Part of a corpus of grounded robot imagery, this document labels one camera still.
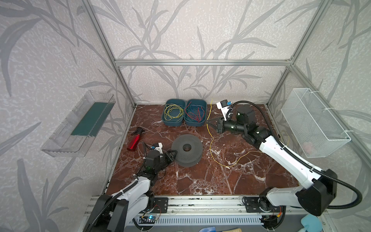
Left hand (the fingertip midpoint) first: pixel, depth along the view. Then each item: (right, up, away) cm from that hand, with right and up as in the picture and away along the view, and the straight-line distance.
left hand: (178, 148), depth 86 cm
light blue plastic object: (+69, -35, -14) cm, 79 cm away
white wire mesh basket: (+63, +12, -24) cm, 68 cm away
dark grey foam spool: (+7, -2, +3) cm, 8 cm away
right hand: (+16, +19, -15) cm, 29 cm away
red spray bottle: (-31, +4, +11) cm, 33 cm away
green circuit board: (-12, -31, -15) cm, 37 cm away
